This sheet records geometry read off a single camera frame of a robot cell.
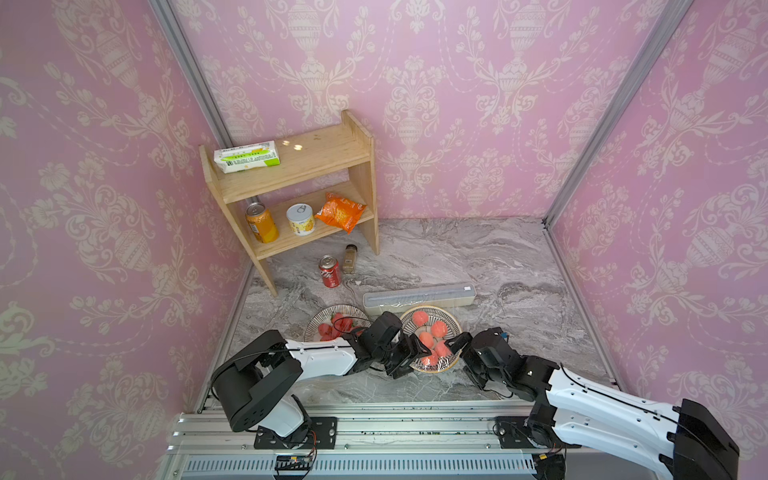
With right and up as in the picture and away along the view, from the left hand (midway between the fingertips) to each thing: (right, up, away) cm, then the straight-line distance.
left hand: (428, 362), depth 80 cm
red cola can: (-30, +25, +14) cm, 41 cm away
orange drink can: (-45, +38, -1) cm, 59 cm away
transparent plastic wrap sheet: (+2, +8, +7) cm, 11 cm away
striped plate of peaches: (+2, +8, +7) cm, 11 cm away
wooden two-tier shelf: (-35, +54, +30) cm, 71 cm away
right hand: (+6, +2, +1) cm, 7 cm away
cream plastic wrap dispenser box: (-7, +15, +12) cm, 20 cm away
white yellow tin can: (-36, +39, +5) cm, 53 cm away
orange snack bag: (-25, +41, +7) cm, 49 cm away
